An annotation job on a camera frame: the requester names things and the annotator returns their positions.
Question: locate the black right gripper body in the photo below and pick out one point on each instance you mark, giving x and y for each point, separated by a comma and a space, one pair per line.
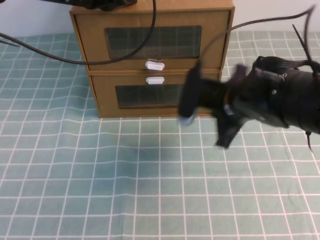
255, 97

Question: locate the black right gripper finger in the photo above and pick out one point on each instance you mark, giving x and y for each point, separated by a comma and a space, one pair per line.
239, 72
227, 129

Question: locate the brown cardboard drawer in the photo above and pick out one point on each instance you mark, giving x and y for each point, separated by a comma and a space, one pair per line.
177, 38
129, 95

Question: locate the white drawer handle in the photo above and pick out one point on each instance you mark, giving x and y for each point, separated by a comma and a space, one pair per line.
155, 80
154, 65

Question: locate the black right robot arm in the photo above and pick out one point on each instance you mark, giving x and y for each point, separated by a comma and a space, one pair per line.
300, 94

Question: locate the brown cardboard shoebox cabinet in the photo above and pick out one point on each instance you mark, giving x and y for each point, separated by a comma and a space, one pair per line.
212, 63

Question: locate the cyan checkered tablecloth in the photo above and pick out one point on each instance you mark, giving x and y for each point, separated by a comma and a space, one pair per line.
67, 174

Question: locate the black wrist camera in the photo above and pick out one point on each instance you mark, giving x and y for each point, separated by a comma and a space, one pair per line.
189, 97

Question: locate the black cable tie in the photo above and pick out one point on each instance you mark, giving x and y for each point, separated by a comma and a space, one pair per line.
304, 43

